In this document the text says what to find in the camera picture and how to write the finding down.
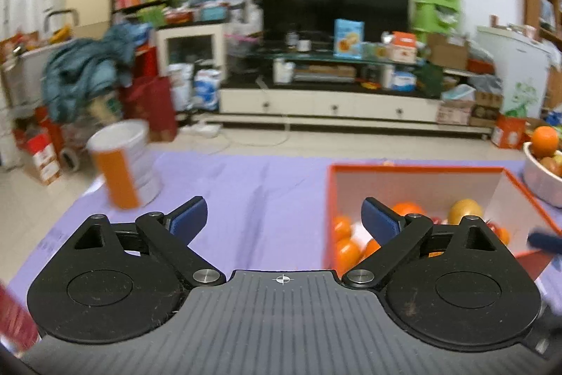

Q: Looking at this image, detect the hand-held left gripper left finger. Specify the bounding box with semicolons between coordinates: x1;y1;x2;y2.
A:
74;196;227;286

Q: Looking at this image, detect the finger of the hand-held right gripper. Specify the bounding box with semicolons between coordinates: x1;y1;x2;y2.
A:
527;231;562;255

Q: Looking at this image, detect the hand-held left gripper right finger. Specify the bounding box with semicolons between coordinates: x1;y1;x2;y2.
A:
342;197;502;288

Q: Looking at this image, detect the large orange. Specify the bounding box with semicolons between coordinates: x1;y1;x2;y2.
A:
392;202;426;218

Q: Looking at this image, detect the orange cardboard box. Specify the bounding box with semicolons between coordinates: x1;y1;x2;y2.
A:
324;164;562;285

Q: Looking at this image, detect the yellow-green round fruit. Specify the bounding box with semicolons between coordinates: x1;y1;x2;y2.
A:
448;199;484;225

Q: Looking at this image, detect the white bowl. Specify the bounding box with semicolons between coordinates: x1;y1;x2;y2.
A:
522;141;562;209

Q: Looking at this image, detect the purple floral tablecloth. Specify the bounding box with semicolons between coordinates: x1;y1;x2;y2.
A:
6;151;562;314

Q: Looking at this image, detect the brown fruit in bowl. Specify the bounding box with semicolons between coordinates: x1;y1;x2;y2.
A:
539;155;562;177

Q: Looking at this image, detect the white and orange tin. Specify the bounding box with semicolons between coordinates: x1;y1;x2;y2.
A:
85;119;163;209

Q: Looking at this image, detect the orange in bowl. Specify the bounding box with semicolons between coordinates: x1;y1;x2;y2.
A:
531;125;560;158

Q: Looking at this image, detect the orange floor carton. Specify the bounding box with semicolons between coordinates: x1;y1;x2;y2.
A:
491;114;530;149

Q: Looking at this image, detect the red gift bag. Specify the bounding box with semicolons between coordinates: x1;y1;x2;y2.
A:
119;75;178;143

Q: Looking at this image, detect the white television cabinet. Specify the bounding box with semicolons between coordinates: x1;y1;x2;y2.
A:
218;50;495;136

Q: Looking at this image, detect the blue and white paper pack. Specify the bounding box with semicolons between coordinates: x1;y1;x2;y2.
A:
193;69;221;112

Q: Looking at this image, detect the white plastic bag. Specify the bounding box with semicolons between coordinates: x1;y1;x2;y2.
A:
169;63;195;112

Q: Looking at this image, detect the red and white box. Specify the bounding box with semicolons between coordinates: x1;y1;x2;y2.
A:
24;129;62;186

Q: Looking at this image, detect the white glass-door cabinet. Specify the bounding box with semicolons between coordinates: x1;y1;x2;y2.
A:
156;24;227;79

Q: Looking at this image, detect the orange and white carton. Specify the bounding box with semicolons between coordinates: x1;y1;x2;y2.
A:
388;31;418;63

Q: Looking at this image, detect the white appliance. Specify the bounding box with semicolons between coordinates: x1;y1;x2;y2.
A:
476;26;556;118

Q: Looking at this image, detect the blue jacket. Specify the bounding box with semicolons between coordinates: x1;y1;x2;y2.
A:
41;24;137;123

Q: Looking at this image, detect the brown cardboard box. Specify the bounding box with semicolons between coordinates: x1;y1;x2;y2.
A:
427;32;470;71

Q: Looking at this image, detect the blue snack box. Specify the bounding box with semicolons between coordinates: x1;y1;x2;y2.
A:
334;19;365;60

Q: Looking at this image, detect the red can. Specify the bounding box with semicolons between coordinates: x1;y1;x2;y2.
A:
0;280;40;356

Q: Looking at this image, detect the green plastic shelf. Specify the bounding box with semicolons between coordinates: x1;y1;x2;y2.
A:
413;0;463;34

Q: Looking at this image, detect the black cart handle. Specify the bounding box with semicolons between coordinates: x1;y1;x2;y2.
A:
43;9;80;37

